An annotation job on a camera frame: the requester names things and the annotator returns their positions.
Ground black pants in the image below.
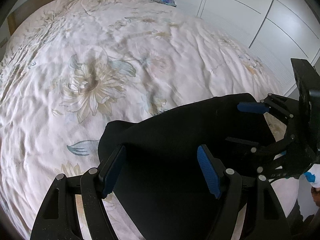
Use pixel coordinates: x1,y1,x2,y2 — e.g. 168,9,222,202
98,93,276,239

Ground gloved right hand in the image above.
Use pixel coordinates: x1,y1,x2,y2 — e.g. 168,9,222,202
303,164,320,188

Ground floral white bed quilt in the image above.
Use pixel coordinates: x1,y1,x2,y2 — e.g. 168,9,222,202
0,0,299,240

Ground white wardrobe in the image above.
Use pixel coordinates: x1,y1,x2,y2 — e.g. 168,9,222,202
173,0,319,96

